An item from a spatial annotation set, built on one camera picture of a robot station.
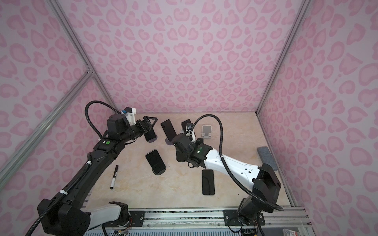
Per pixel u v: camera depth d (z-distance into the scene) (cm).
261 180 42
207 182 85
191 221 73
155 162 80
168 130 97
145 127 66
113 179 86
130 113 69
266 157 93
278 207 39
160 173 87
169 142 99
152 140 102
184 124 97
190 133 66
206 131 101
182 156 98
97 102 60
